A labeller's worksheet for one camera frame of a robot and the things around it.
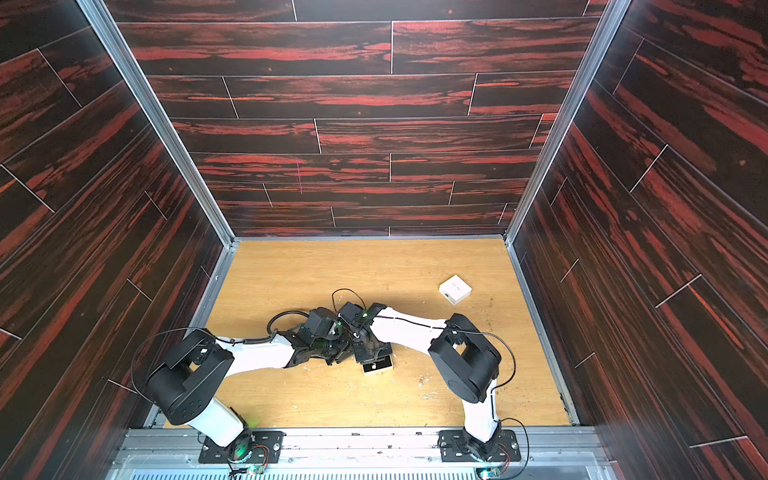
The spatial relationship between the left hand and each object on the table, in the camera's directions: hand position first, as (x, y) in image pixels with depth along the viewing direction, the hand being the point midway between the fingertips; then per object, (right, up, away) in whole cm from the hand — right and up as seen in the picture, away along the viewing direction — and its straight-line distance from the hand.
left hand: (364, 346), depth 88 cm
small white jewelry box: (+31, +16, +13) cm, 37 cm away
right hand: (+3, -3, +1) cm, 4 cm away
